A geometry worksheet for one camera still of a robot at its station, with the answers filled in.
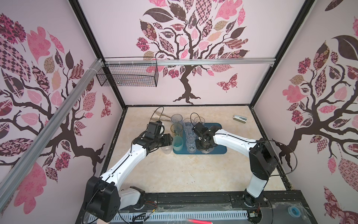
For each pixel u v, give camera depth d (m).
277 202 0.74
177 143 0.92
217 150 0.84
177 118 0.99
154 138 0.62
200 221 0.69
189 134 0.77
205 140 0.63
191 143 0.95
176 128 0.93
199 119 0.99
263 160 0.47
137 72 0.95
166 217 0.70
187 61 0.94
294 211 0.71
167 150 0.92
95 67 0.81
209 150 0.85
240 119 1.09
